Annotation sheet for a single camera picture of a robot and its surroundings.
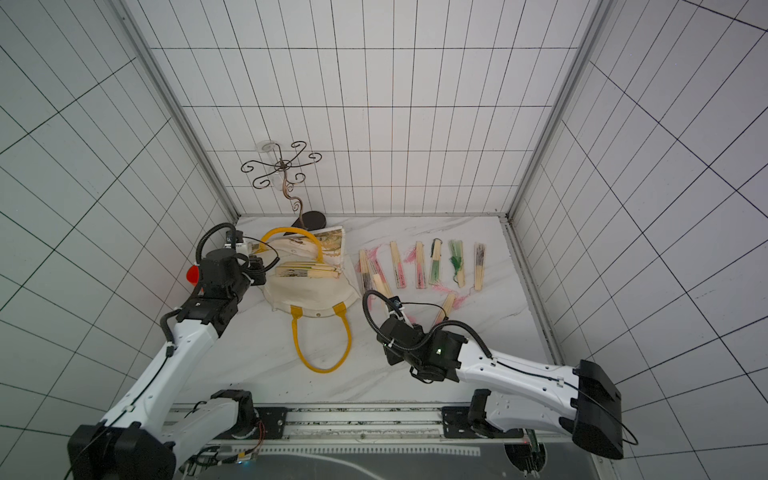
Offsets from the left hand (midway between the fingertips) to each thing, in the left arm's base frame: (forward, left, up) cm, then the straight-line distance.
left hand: (254, 262), depth 81 cm
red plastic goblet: (-1, +20, -6) cm, 20 cm away
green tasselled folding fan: (+16, -62, -19) cm, 67 cm away
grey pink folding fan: (+13, -70, -19) cm, 74 cm away
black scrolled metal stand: (+30, -4, +11) cm, 33 cm away
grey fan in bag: (+8, -10, -15) cm, 20 cm away
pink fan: (+12, -41, -19) cm, 47 cm away
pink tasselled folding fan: (+17, -48, -19) cm, 54 cm away
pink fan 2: (-1, -59, -20) cm, 62 cm away
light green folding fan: (+9, -54, -19) cm, 58 cm away
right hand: (-15, -38, -9) cm, 42 cm away
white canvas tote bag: (-10, -17, -20) cm, 28 cm away
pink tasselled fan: (+10, -34, -20) cm, 41 cm away
